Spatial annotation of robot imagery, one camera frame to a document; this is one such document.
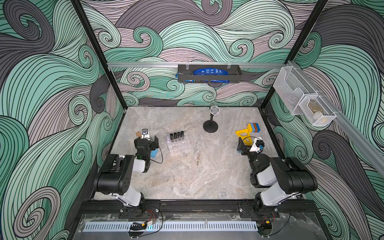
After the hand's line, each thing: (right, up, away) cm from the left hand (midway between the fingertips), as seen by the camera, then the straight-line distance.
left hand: (148, 135), depth 93 cm
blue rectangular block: (+4, -11, -3) cm, 12 cm away
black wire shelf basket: (+57, +39, +2) cm, 69 cm away
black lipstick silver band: (+22, +1, 0) cm, 22 cm away
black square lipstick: (+20, +1, 0) cm, 20 cm away
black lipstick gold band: (+15, -1, -1) cm, 15 cm away
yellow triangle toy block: (+66, -1, +11) cm, 67 cm away
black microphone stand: (+43, +5, +14) cm, 45 cm away
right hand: (+63, -1, -7) cm, 63 cm away
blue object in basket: (+39, +41, -1) cm, 57 cm away
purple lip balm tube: (+13, -2, 0) cm, 13 cm away
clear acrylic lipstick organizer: (+21, -7, 0) cm, 22 cm away
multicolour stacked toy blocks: (+73, +4, +11) cm, 73 cm away
